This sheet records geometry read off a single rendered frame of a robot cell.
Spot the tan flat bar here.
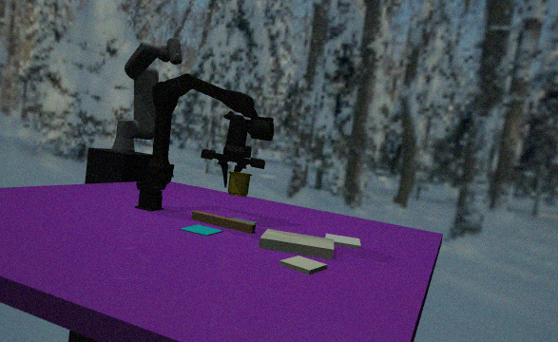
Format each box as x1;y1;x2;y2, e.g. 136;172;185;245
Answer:
192;211;256;234

